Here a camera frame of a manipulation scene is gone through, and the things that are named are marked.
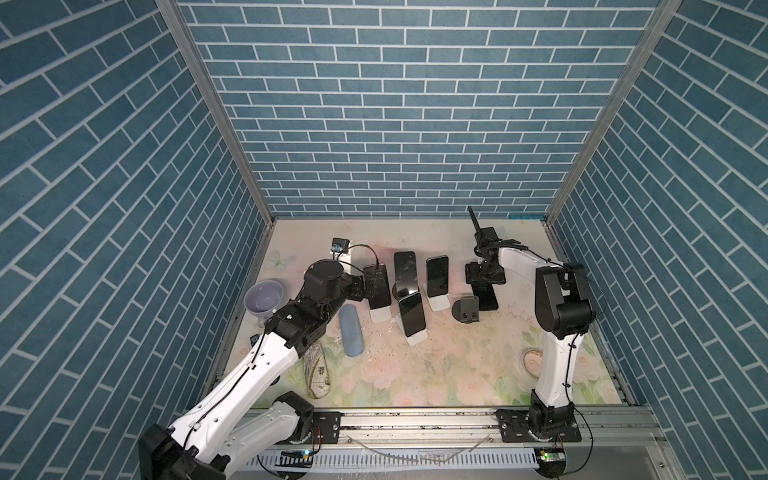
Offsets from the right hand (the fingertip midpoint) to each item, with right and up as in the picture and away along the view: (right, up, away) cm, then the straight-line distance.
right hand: (478, 276), depth 103 cm
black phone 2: (-16, +2, -13) cm, 21 cm away
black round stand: (-9, -11, -11) cm, 18 cm away
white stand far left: (-33, -11, -9) cm, 37 cm away
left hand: (-37, +5, -28) cm, 47 cm away
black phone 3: (+1, -7, -7) cm, 10 cm away
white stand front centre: (-22, -17, -15) cm, 31 cm away
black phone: (-26, +3, -9) cm, 27 cm away
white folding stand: (-15, -8, -7) cm, 18 cm away
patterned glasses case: (-50, -24, -23) cm, 60 cm away
